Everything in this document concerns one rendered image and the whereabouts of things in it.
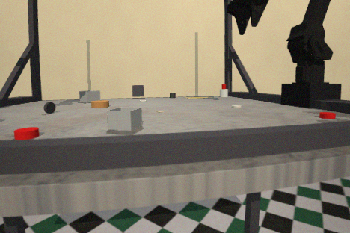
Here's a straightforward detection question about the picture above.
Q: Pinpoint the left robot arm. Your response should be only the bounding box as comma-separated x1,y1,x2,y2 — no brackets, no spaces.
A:
286,0,333,84

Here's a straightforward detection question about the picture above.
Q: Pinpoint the orange wooden disc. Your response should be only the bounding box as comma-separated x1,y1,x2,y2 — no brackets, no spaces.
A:
91,100,109,108

